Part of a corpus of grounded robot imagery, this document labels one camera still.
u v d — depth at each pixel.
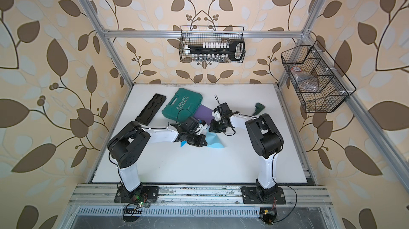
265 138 0.52
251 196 0.73
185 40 0.96
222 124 0.84
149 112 1.04
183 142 0.90
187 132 0.77
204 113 1.00
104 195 0.75
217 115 0.93
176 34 0.91
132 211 0.73
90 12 0.83
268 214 0.73
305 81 0.69
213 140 0.92
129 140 0.54
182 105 1.02
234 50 0.85
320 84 0.73
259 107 1.05
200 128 0.85
